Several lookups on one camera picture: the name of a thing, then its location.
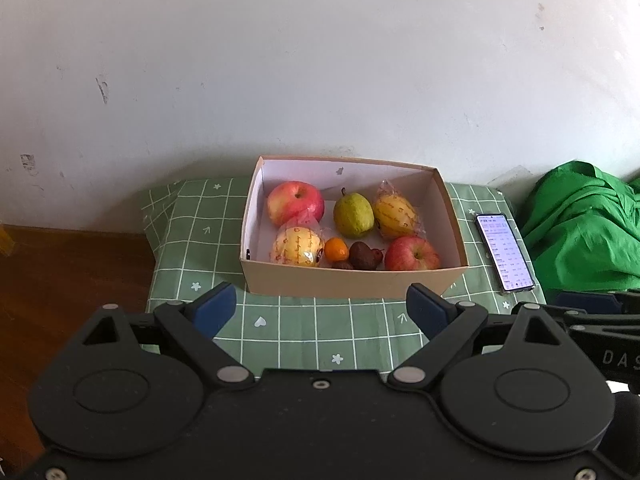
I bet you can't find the dark clothing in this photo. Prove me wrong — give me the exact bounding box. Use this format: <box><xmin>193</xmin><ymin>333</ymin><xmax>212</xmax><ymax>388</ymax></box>
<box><xmin>607</xmin><ymin>391</ymin><xmax>640</xmax><ymax>463</ymax></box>

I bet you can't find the green pear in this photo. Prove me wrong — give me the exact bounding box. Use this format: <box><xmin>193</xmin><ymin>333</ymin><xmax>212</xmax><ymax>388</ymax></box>
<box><xmin>333</xmin><ymin>187</ymin><xmax>375</xmax><ymax>239</ymax></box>

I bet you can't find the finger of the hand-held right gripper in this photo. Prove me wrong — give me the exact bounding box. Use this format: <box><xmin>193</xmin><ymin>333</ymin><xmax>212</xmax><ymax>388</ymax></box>
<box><xmin>562</xmin><ymin>311</ymin><xmax>640</xmax><ymax>332</ymax></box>
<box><xmin>555</xmin><ymin>290</ymin><xmax>640</xmax><ymax>314</ymax></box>

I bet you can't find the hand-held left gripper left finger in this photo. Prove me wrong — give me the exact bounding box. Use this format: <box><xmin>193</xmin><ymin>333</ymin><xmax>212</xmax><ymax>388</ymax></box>
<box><xmin>57</xmin><ymin>282</ymin><xmax>256</xmax><ymax>391</ymax></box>

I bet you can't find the cardboard box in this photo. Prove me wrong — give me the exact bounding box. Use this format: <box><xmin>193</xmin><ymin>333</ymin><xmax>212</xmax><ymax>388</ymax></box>
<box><xmin>239</xmin><ymin>155</ymin><xmax>469</xmax><ymax>300</ymax></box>

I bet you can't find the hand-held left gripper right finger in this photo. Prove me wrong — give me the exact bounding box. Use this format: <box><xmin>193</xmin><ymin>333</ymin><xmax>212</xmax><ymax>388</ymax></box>
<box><xmin>387</xmin><ymin>282</ymin><xmax>586</xmax><ymax>391</ymax></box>

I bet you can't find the green cloth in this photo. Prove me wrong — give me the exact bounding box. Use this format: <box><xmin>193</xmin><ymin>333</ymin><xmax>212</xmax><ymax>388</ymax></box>
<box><xmin>515</xmin><ymin>160</ymin><xmax>640</xmax><ymax>293</ymax></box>

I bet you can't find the red apple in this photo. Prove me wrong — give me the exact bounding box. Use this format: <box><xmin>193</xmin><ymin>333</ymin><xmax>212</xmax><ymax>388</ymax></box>
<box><xmin>266</xmin><ymin>180</ymin><xmax>325</xmax><ymax>228</ymax></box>
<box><xmin>384</xmin><ymin>236</ymin><xmax>442</xmax><ymax>271</ymax></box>

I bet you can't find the green checkered tablecloth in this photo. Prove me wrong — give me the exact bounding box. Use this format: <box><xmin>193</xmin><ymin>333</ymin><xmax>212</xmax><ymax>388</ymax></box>
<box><xmin>140</xmin><ymin>178</ymin><xmax>548</xmax><ymax>373</ymax></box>

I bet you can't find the smartphone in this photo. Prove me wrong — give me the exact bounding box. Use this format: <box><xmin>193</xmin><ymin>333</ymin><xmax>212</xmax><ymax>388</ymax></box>
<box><xmin>474</xmin><ymin>213</ymin><xmax>537</xmax><ymax>295</ymax></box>

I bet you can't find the yellow fruit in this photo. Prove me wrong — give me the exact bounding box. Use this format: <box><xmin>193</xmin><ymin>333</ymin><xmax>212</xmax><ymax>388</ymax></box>
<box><xmin>372</xmin><ymin>180</ymin><xmax>426</xmax><ymax>239</ymax></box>
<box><xmin>270</xmin><ymin>212</ymin><xmax>328</xmax><ymax>267</ymax></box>

